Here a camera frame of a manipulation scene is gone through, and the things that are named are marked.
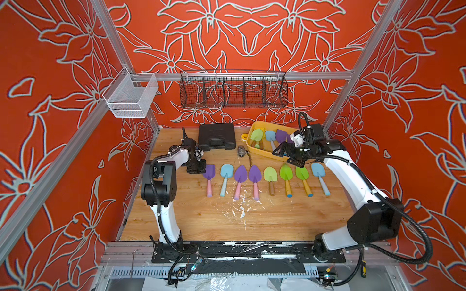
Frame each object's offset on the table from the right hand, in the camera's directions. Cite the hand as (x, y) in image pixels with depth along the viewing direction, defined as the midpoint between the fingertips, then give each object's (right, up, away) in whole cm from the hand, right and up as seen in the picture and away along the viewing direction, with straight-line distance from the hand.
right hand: (280, 153), depth 80 cm
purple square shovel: (+10, +9, +33) cm, 36 cm away
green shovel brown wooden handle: (-5, +10, +37) cm, 39 cm away
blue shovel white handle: (-25, -11, +19) cm, 33 cm away
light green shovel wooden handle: (-1, -13, +18) cm, 22 cm away
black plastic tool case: (-34, +9, +28) cm, 44 cm away
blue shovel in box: (+4, +10, +35) cm, 36 cm away
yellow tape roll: (-14, +9, +31) cm, 35 cm away
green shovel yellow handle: (+8, -12, +18) cm, 23 cm away
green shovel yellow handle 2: (+17, -12, +18) cm, 28 cm away
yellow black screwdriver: (+30, -45, -10) cm, 55 cm away
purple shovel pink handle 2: (-9, -13, +17) cm, 24 cm away
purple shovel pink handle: (-17, -13, +18) cm, 28 cm away
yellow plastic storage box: (0, +8, +34) cm, 35 cm away
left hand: (-37, -10, +19) cm, 43 cm away
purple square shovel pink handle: (-34, -12, +18) cm, 40 cm away
